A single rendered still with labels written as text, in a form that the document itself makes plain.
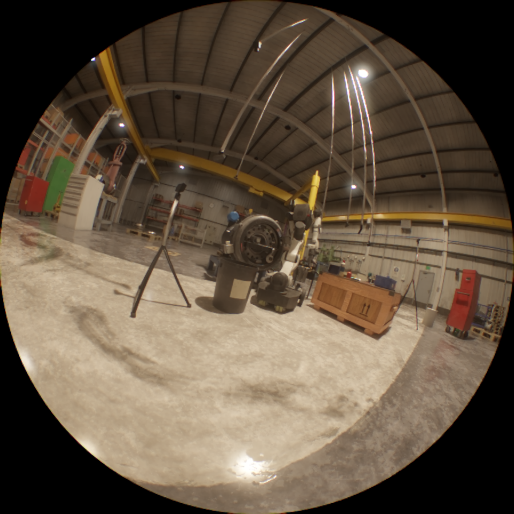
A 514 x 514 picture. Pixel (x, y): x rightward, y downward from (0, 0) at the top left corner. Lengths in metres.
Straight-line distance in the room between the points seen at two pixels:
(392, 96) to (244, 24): 6.38
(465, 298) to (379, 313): 2.57
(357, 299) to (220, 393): 1.55
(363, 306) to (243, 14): 8.66
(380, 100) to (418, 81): 2.35
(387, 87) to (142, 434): 9.36
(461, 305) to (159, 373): 4.09
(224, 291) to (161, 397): 0.82
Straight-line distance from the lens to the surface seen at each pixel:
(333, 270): 2.18
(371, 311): 1.74
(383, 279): 1.81
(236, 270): 1.07
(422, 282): 11.54
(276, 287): 1.43
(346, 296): 1.83
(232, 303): 1.14
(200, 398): 0.57
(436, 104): 9.55
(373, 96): 9.03
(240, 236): 1.87
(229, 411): 0.56
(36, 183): 5.07
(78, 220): 4.15
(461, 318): 3.87
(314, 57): 8.32
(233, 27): 8.17
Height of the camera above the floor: 0.47
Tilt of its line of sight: 1 degrees down
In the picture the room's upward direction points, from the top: 15 degrees clockwise
